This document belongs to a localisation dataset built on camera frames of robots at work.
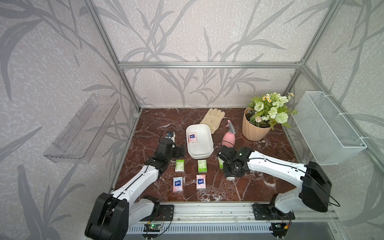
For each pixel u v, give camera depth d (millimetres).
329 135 616
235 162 565
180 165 872
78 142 643
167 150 639
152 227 707
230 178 767
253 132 912
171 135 750
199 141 996
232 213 752
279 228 738
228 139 930
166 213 732
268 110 808
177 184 806
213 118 1151
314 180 418
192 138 990
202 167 867
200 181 810
